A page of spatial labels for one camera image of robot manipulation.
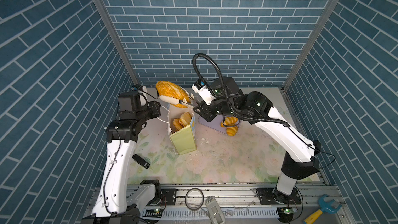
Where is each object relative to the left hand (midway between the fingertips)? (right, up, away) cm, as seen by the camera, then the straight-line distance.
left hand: (158, 103), depth 70 cm
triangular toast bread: (+11, -8, +11) cm, 17 cm away
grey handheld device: (+25, -48, -2) cm, 54 cm away
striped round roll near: (+37, -17, +23) cm, 47 cm away
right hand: (+17, 0, -8) cm, 19 cm away
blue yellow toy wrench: (+76, -47, 0) cm, 90 cm away
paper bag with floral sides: (+12, -16, +1) cm, 20 cm away
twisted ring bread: (+7, -11, +13) cm, 18 cm away
